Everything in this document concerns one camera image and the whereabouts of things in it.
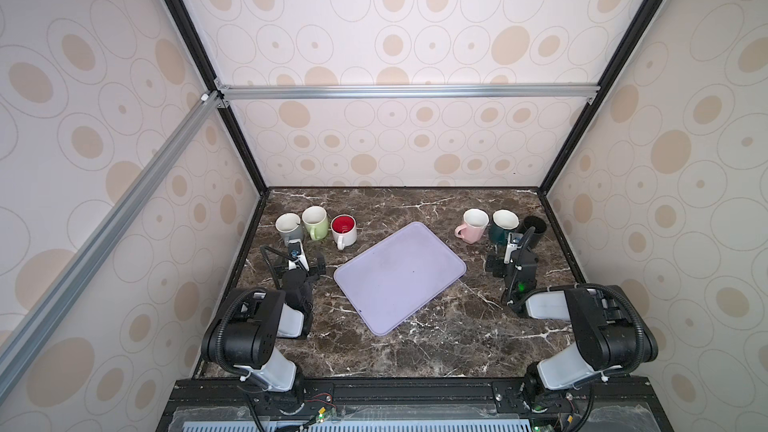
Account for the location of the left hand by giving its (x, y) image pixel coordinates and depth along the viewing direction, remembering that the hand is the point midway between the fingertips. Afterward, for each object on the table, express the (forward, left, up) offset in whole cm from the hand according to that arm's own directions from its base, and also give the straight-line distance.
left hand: (307, 243), depth 89 cm
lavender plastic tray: (-5, -26, -14) cm, 30 cm away
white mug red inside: (+11, -9, -8) cm, 16 cm away
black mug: (+9, -74, -4) cm, 74 cm away
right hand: (+2, -63, -6) cm, 63 cm away
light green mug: (+11, 0, -4) cm, 12 cm away
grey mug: (+11, +9, -6) cm, 15 cm away
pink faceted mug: (+11, -53, -4) cm, 54 cm away
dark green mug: (+13, -63, -5) cm, 64 cm away
